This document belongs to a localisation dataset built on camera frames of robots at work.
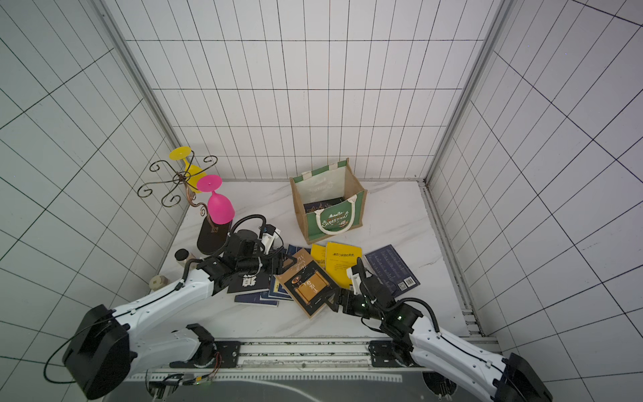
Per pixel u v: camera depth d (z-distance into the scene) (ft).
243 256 2.09
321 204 3.50
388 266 2.96
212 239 3.22
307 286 2.66
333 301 2.33
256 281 2.73
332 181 3.30
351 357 2.44
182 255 2.74
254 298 2.67
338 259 2.95
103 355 1.29
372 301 1.94
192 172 2.61
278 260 2.32
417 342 1.81
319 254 3.00
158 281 2.53
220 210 2.66
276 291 2.67
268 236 2.42
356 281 2.42
